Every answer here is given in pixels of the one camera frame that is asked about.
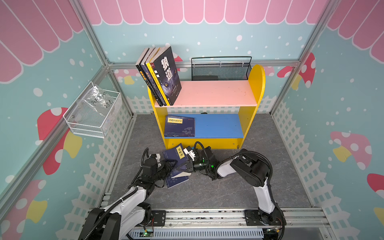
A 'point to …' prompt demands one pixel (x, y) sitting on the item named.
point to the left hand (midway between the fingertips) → (177, 165)
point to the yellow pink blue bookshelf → (219, 112)
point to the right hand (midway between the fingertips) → (176, 169)
